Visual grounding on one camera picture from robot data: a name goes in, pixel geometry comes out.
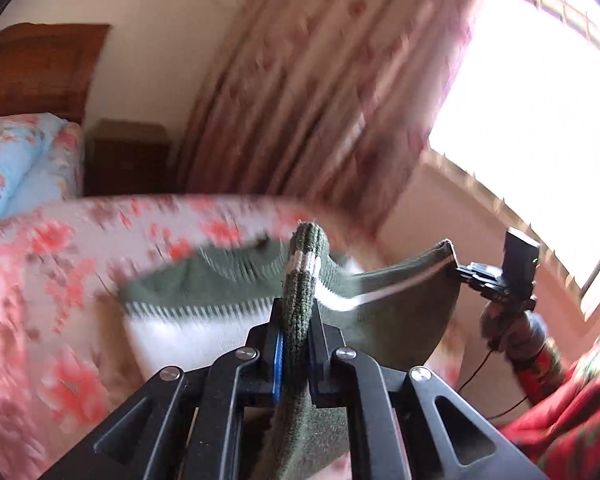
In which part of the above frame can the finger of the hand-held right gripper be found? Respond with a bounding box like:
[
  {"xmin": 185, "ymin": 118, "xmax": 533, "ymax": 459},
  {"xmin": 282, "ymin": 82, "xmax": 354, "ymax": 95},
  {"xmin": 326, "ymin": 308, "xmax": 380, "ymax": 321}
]
[
  {"xmin": 467, "ymin": 261, "xmax": 504, "ymax": 277},
  {"xmin": 454, "ymin": 266, "xmax": 502, "ymax": 292}
]

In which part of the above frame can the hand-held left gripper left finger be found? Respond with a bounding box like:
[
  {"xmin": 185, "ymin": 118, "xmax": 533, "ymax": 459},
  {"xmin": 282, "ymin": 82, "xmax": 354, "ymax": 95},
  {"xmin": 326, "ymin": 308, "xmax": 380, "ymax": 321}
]
[{"xmin": 40, "ymin": 297, "xmax": 286, "ymax": 480}]

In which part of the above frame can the person's right hand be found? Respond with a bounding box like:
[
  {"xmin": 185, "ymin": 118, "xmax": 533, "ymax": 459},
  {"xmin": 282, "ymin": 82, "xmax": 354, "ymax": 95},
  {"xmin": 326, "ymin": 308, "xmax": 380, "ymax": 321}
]
[{"xmin": 481, "ymin": 304, "xmax": 547, "ymax": 362}]

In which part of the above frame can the light blue floral folded quilt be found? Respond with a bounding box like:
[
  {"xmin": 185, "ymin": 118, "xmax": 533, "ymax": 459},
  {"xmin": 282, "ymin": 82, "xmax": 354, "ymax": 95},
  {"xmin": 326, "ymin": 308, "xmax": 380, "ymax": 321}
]
[{"xmin": 0, "ymin": 112, "xmax": 84, "ymax": 223}]

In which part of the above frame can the pink floral bed quilt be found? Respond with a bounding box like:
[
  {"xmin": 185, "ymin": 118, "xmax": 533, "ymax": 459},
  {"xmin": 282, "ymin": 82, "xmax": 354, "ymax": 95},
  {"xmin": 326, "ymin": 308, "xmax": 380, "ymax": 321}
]
[{"xmin": 0, "ymin": 194, "xmax": 463, "ymax": 480}]

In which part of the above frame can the person's right forearm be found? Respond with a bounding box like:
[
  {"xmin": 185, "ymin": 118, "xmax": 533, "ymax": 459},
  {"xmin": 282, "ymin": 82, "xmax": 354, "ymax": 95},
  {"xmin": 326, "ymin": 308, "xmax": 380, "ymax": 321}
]
[{"xmin": 515, "ymin": 332, "xmax": 569, "ymax": 407}]

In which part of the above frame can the dark wooden nightstand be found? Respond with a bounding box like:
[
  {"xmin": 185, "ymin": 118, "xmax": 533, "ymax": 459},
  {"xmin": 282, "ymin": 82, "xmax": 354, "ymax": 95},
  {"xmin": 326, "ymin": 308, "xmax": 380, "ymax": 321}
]
[{"xmin": 84, "ymin": 119, "xmax": 174, "ymax": 197}]

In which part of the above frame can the large carved wooden headboard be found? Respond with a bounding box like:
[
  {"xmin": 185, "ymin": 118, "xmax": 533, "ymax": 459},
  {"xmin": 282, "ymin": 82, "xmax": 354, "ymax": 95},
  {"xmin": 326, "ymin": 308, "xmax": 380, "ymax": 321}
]
[{"xmin": 0, "ymin": 23, "xmax": 111, "ymax": 123}]

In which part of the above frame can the green knit sweater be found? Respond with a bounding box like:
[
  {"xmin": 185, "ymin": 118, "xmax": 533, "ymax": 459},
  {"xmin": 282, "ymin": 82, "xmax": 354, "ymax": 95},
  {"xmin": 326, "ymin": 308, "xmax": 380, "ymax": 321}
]
[{"xmin": 117, "ymin": 220, "xmax": 463, "ymax": 480}]

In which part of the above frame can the bright window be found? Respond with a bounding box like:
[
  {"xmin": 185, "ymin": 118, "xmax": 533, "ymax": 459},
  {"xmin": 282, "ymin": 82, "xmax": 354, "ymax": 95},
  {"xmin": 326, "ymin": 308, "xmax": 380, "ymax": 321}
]
[{"xmin": 426, "ymin": 0, "xmax": 600, "ymax": 321}]

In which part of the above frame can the pink floral curtain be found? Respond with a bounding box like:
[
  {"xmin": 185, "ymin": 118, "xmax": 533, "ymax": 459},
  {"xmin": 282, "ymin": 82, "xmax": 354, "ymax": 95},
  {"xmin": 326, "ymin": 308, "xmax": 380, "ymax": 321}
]
[{"xmin": 175, "ymin": 0, "xmax": 496, "ymax": 243}]

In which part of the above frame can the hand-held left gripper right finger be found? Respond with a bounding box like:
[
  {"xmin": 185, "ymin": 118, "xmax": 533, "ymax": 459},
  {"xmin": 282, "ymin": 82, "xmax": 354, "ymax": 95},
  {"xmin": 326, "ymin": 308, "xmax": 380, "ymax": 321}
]
[{"xmin": 307, "ymin": 300, "xmax": 548, "ymax": 480}]

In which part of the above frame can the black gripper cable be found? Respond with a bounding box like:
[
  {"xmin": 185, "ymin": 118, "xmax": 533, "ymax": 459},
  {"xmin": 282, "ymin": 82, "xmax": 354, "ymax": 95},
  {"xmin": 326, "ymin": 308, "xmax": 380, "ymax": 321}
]
[{"xmin": 457, "ymin": 346, "xmax": 531, "ymax": 422}]

